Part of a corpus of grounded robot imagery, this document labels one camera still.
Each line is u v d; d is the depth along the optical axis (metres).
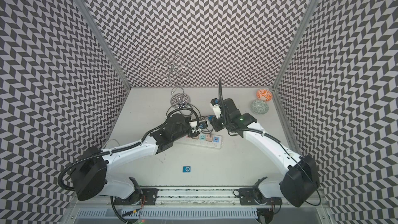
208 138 0.87
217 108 0.70
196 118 0.63
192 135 0.68
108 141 0.89
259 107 1.05
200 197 0.75
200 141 0.89
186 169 0.81
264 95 1.08
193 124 0.68
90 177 0.41
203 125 0.65
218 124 0.69
